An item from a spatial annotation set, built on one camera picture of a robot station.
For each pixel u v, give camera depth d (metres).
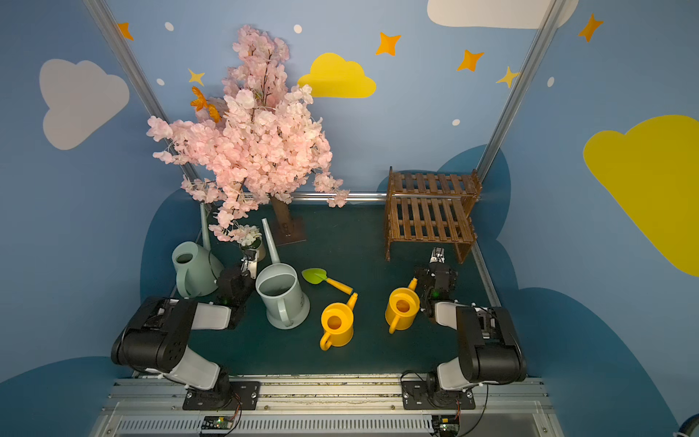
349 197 0.91
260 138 0.70
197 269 0.86
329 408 0.74
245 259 0.80
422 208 1.02
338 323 0.77
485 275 1.06
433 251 0.88
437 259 0.82
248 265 0.82
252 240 0.93
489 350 0.45
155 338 0.45
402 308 0.80
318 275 0.98
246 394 0.75
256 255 0.84
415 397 0.74
